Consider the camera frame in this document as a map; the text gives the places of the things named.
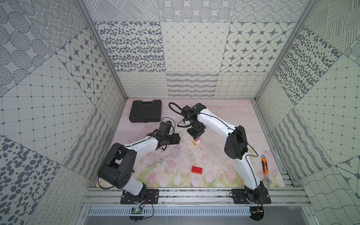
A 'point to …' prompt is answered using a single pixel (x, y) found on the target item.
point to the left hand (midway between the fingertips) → (180, 139)
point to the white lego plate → (198, 141)
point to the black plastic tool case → (146, 112)
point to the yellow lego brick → (195, 144)
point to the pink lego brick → (197, 139)
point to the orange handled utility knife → (265, 168)
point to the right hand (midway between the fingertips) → (198, 137)
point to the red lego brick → (197, 170)
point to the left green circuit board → (136, 211)
